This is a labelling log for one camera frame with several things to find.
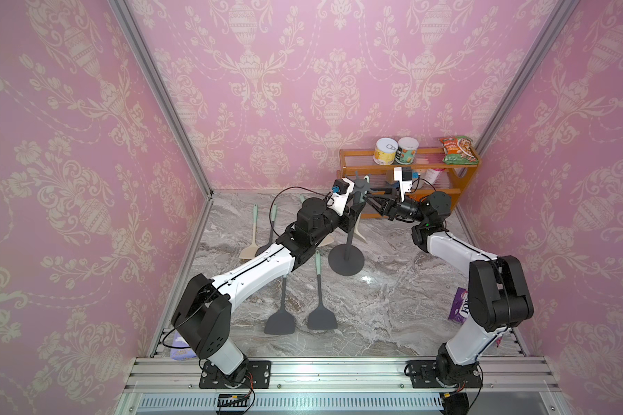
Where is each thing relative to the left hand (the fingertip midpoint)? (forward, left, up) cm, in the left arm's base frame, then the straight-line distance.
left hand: (359, 200), depth 74 cm
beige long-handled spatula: (-9, +9, -6) cm, 14 cm away
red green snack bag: (+24, -36, +1) cm, 44 cm away
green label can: (+22, -18, +2) cm, 28 cm away
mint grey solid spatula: (-23, +10, -32) cm, 40 cm away
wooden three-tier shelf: (+27, -43, -17) cm, 54 cm away
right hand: (+2, -2, 0) cm, 3 cm away
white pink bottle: (+24, -31, -10) cm, 40 cm away
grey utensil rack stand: (-1, +1, -31) cm, 31 cm away
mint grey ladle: (-24, +24, -33) cm, 47 cm away
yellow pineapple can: (+22, -11, +2) cm, 24 cm away
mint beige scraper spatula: (0, -1, -15) cm, 15 cm away
